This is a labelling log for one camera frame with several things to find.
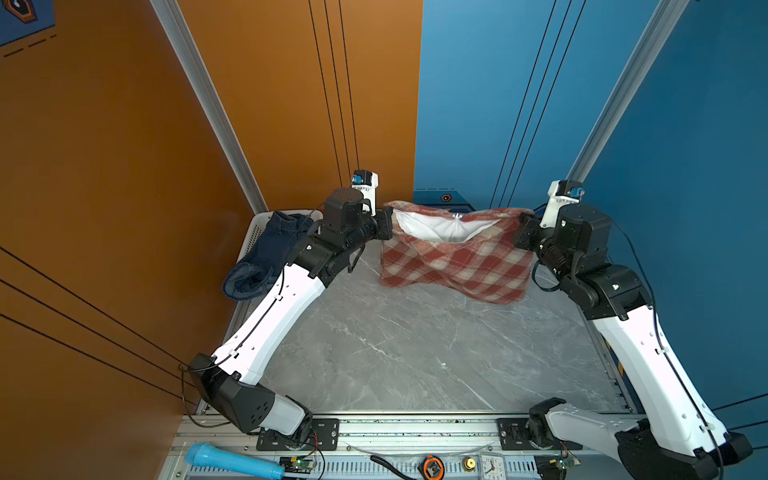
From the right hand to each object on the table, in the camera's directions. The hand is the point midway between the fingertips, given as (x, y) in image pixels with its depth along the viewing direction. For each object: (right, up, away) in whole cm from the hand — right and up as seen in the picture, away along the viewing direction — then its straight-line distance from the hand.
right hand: (516, 217), depth 65 cm
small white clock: (-4, -57, +3) cm, 57 cm away
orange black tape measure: (-18, -57, +2) cm, 59 cm away
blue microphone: (-71, -54, +3) cm, 89 cm away
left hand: (-27, +3, +4) cm, 28 cm away
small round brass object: (-10, -56, +2) cm, 57 cm away
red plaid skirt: (-7, -8, +7) cm, 13 cm away
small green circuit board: (-50, -59, +6) cm, 77 cm away
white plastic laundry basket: (-76, +3, +44) cm, 88 cm away
